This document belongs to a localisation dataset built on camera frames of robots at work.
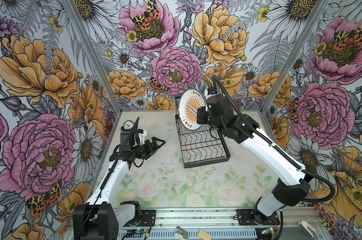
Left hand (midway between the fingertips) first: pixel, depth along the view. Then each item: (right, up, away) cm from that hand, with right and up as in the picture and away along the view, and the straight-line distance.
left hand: (161, 150), depth 80 cm
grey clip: (+11, -36, -12) cm, 39 cm away
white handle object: (+69, -34, -10) cm, 78 cm away
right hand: (+19, +18, -12) cm, 29 cm away
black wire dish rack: (+22, -1, +19) cm, 29 cm away
